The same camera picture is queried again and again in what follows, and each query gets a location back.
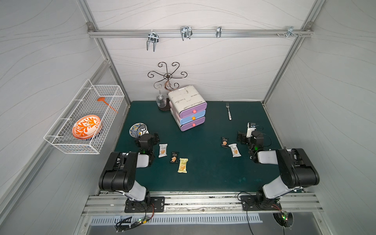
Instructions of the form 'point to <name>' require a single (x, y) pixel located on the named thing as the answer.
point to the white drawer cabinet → (187, 108)
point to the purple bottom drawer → (190, 125)
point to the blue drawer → (200, 114)
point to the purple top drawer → (193, 110)
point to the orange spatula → (102, 99)
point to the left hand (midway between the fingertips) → (147, 133)
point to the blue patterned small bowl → (133, 130)
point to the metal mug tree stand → (165, 76)
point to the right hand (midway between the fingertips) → (247, 131)
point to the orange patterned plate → (85, 127)
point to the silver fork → (227, 105)
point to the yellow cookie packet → (182, 165)
